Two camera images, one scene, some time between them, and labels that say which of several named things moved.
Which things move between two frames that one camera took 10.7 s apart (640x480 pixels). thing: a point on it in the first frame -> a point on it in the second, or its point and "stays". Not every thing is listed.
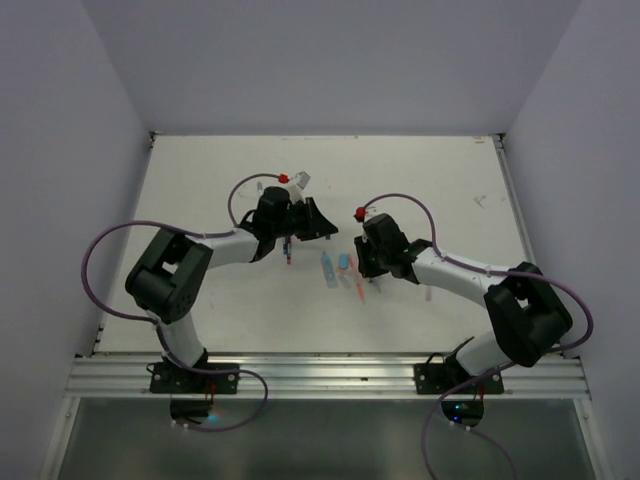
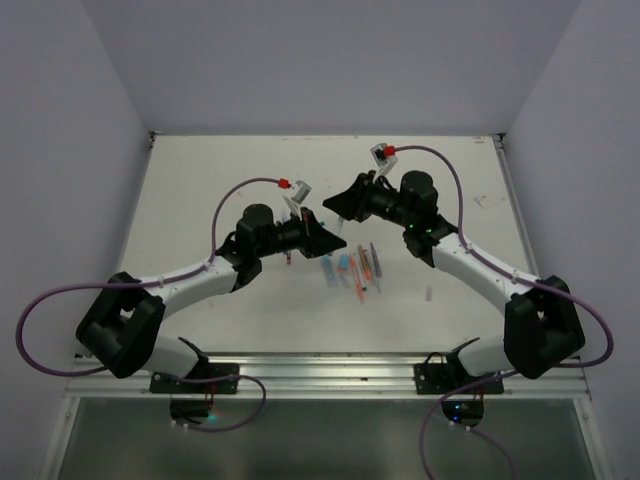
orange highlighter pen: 358,282 stays
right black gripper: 367,269 -> 353,203
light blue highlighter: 329,270 stays
